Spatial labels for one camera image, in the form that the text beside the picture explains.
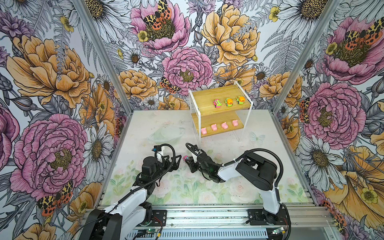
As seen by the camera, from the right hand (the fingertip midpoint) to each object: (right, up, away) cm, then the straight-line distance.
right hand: (187, 163), depth 92 cm
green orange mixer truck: (+28, +36, -15) cm, 48 cm away
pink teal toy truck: (-1, +4, -1) cm, 4 cm away
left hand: (-7, +3, -6) cm, 10 cm away
